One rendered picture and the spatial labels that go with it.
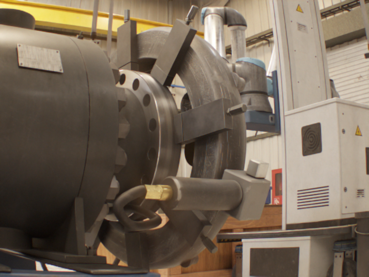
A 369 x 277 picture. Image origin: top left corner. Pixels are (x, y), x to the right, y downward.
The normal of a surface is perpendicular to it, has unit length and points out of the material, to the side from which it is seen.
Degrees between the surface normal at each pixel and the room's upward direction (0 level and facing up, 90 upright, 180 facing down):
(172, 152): 101
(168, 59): 90
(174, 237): 90
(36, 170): 116
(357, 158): 90
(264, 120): 90
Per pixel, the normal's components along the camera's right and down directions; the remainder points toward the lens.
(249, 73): -0.07, -0.18
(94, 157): 0.64, 0.13
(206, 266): 0.66, -0.15
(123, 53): -0.76, -0.11
